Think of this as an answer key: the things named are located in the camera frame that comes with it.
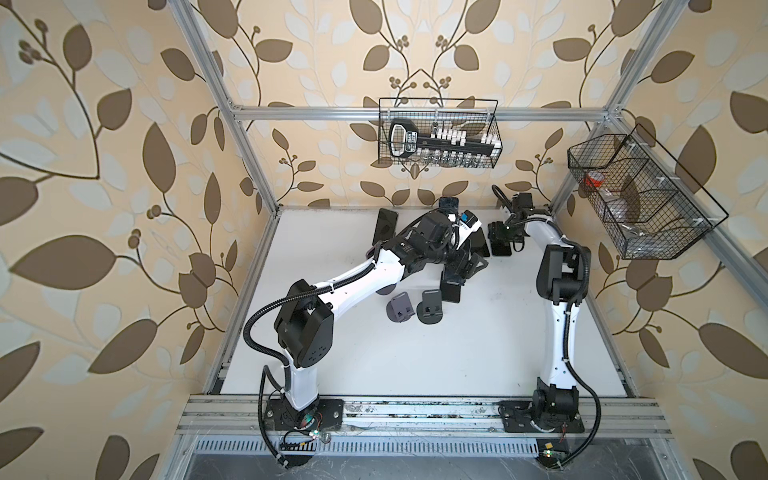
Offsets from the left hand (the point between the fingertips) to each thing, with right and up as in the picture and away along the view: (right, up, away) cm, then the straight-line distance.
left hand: (480, 251), depth 76 cm
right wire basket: (+41, +11, -3) cm, 43 cm away
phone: (-3, +15, +26) cm, 30 cm away
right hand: (+18, +4, +35) cm, 39 cm away
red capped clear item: (+37, +21, +11) cm, 44 cm away
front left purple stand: (-20, -17, +12) cm, 29 cm away
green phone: (+17, 0, +34) cm, 38 cm away
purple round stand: (-25, -13, +18) cm, 33 cm away
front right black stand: (-12, -19, +12) cm, 25 cm away
